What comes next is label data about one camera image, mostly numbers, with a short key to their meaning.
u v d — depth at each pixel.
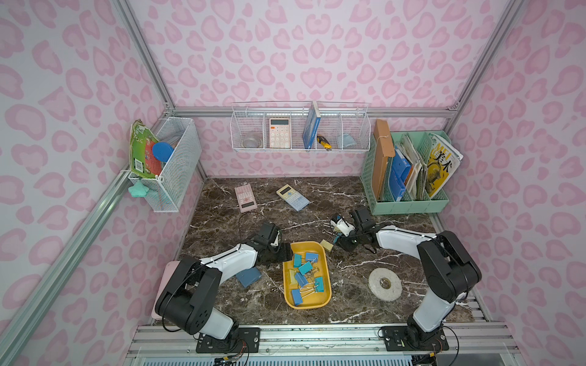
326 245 0.93
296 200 1.09
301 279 0.83
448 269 0.47
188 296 0.45
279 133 0.93
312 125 0.87
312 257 0.90
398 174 0.98
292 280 0.84
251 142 0.96
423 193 1.01
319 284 0.82
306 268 0.86
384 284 0.85
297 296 0.81
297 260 0.90
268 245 0.75
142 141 0.71
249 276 0.86
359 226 0.76
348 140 1.00
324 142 0.93
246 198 1.10
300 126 0.98
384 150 0.83
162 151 0.75
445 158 0.97
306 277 0.86
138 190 0.63
